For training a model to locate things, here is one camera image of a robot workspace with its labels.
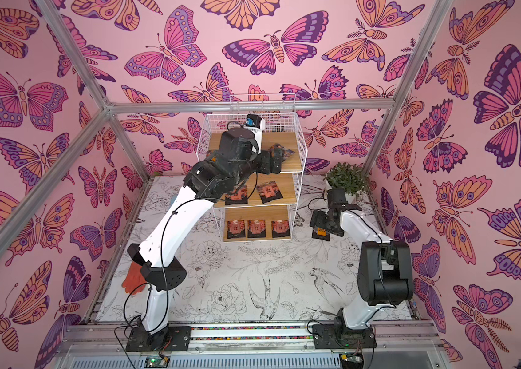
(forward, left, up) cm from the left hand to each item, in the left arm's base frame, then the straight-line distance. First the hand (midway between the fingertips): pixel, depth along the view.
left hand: (275, 149), depth 66 cm
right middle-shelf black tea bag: (+1, +2, -19) cm, 20 cm away
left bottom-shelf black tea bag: (0, +16, -43) cm, 46 cm away
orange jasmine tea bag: (-1, -21, -45) cm, 49 cm away
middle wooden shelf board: (+4, -4, -17) cm, 18 cm away
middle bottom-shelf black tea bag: (0, +7, -43) cm, 44 cm away
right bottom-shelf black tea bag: (-1, -3, -42) cm, 42 cm away
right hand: (-1, -18, -37) cm, 41 cm away
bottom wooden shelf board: (+7, +3, -41) cm, 42 cm away
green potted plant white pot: (+12, -33, -24) cm, 42 cm away
